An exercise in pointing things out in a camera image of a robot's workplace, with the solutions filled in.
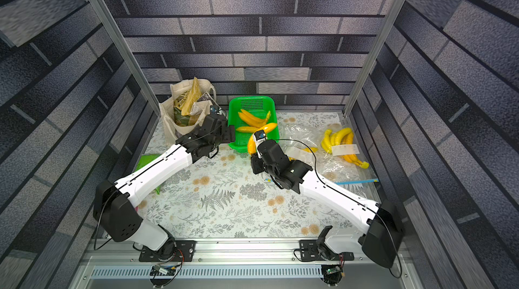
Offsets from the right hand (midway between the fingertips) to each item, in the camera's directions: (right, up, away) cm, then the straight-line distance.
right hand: (252, 153), depth 77 cm
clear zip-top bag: (+43, -5, +20) cm, 48 cm away
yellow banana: (-4, +9, +30) cm, 32 cm away
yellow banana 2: (-1, +5, +1) cm, 5 cm away
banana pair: (-1, +15, +34) cm, 37 cm away
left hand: (-11, +10, +5) cm, 16 cm away
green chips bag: (-53, -5, +18) cm, 56 cm away
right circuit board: (+30, -44, -5) cm, 53 cm away
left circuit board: (-33, -41, -7) cm, 53 cm away
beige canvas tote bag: (-35, +9, +6) cm, 36 cm away
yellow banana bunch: (+43, +2, +21) cm, 48 cm away
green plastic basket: (0, +24, +49) cm, 55 cm away
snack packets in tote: (-30, +20, +12) cm, 38 cm away
